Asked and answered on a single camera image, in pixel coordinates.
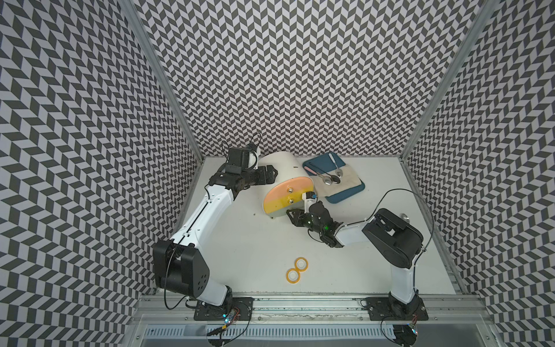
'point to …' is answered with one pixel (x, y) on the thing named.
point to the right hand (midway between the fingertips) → (288, 214)
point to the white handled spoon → (339, 172)
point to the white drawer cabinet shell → (288, 168)
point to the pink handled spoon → (327, 180)
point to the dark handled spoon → (336, 179)
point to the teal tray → (322, 162)
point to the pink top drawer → (289, 186)
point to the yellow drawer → (288, 199)
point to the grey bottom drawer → (278, 213)
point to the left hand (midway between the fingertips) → (268, 174)
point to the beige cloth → (348, 179)
